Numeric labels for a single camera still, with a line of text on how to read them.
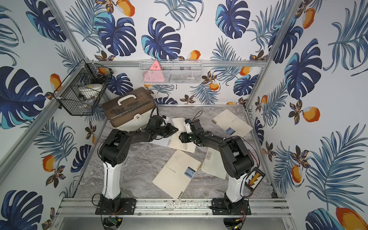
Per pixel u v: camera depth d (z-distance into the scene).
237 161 0.51
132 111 0.92
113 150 0.57
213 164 0.90
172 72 1.02
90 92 0.80
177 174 0.86
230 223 0.71
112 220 0.72
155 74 0.90
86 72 0.90
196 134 0.76
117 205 0.67
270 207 0.76
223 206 0.74
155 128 0.83
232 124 1.10
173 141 0.98
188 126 0.88
